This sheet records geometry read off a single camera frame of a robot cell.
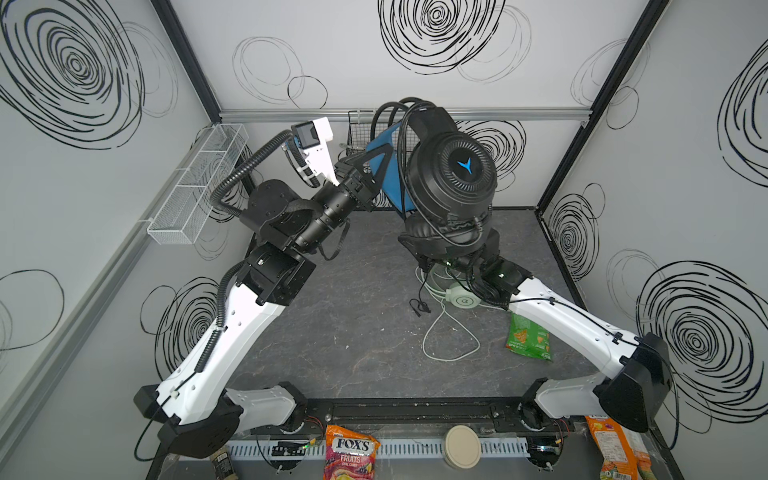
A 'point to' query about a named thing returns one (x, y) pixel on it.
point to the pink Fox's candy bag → (349, 455)
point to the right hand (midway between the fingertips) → (398, 235)
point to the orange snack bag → (622, 450)
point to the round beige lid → (462, 447)
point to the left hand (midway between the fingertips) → (391, 150)
